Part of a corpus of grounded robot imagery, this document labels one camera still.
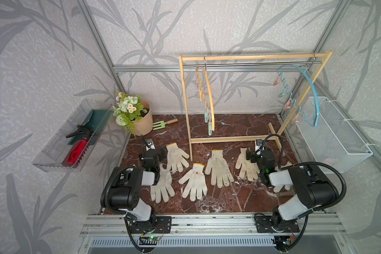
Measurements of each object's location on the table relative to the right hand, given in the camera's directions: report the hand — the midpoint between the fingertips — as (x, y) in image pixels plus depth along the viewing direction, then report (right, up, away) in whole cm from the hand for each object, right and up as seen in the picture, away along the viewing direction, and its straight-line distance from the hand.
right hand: (256, 146), depth 94 cm
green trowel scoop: (-83, +12, -23) cm, 87 cm away
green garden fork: (-63, +13, +21) cm, 68 cm away
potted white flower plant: (-71, +19, -7) cm, 74 cm away
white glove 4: (-4, -13, -3) cm, 14 cm away
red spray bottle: (-81, +1, -35) cm, 89 cm away
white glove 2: (-54, -21, -10) cm, 59 cm away
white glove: (-49, -9, +1) cm, 50 cm away
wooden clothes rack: (-6, +4, +10) cm, 12 cm away
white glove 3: (-23, -14, -3) cm, 27 cm away
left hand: (-63, -1, -1) cm, 63 cm away
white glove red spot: (-36, -21, -9) cm, 42 cm away
